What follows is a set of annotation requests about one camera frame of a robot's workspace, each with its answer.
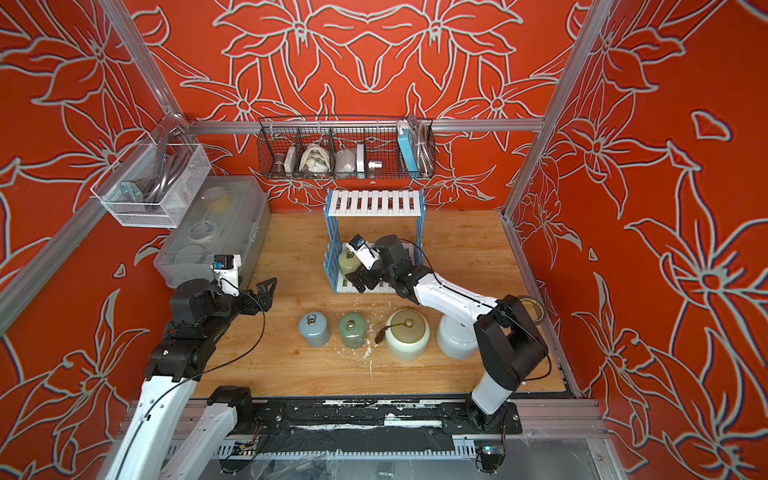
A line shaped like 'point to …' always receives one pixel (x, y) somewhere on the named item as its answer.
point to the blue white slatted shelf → (368, 202)
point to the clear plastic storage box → (228, 215)
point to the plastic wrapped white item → (345, 162)
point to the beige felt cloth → (315, 159)
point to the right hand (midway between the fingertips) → (351, 263)
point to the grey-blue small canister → (315, 329)
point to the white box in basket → (360, 161)
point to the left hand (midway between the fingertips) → (257, 276)
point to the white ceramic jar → (456, 339)
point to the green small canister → (352, 327)
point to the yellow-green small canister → (348, 262)
